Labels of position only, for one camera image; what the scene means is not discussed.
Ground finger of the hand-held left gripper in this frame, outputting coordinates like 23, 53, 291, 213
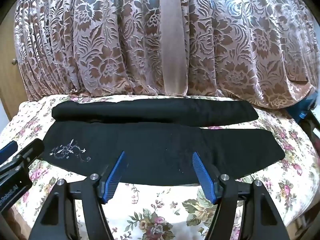
0, 141, 18, 162
14, 138, 45, 167

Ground blue plastic bag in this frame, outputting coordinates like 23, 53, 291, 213
287, 90, 317, 125

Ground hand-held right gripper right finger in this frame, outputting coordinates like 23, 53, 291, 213
192, 151, 294, 240

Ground black pants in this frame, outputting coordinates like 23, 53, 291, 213
41, 98, 285, 186

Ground floral bed sheet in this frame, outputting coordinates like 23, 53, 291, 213
0, 94, 318, 240

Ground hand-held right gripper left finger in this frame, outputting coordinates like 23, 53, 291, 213
29, 151, 128, 240

